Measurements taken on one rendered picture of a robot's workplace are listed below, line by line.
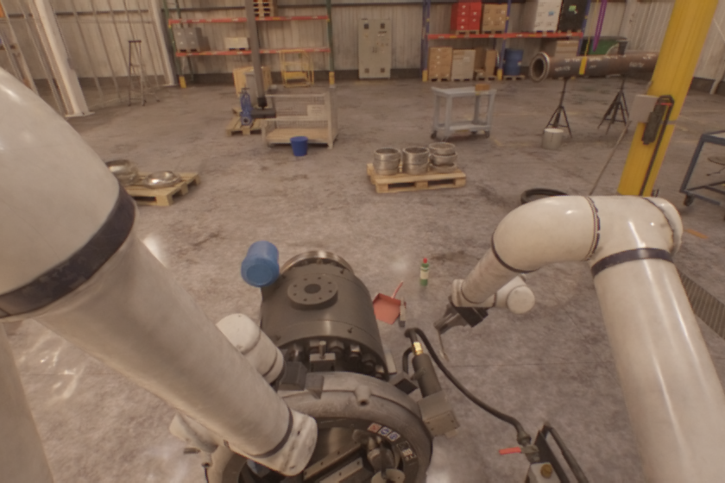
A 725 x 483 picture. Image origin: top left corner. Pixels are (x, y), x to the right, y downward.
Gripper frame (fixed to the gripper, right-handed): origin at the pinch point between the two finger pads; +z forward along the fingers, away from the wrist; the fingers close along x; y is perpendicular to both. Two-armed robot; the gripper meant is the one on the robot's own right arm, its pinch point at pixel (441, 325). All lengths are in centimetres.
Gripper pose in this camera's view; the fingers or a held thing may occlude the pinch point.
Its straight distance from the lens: 146.9
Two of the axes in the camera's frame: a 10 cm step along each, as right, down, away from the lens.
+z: -7.4, 6.3, 2.4
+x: -6.7, -7.2, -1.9
